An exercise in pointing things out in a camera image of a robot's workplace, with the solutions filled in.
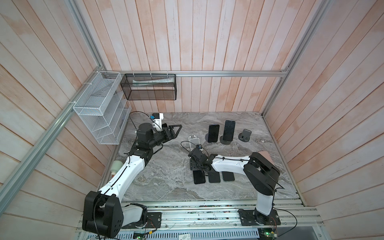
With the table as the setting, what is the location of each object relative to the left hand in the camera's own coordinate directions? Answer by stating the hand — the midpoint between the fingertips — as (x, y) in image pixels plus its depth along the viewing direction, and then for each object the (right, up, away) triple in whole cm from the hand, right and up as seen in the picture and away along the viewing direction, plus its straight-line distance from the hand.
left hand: (178, 129), depth 76 cm
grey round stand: (+45, -5, +26) cm, 52 cm away
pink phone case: (+57, -17, +20) cm, 63 cm away
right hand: (+9, -22, +18) cm, 29 cm away
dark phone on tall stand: (+33, -1, +22) cm, 39 cm away
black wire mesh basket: (-21, +29, +21) cm, 41 cm away
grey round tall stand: (+31, -9, +27) cm, 42 cm away
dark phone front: (+21, -29, +12) cm, 37 cm away
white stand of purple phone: (+9, -7, +22) cm, 25 cm away
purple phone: (+12, -28, +10) cm, 32 cm away
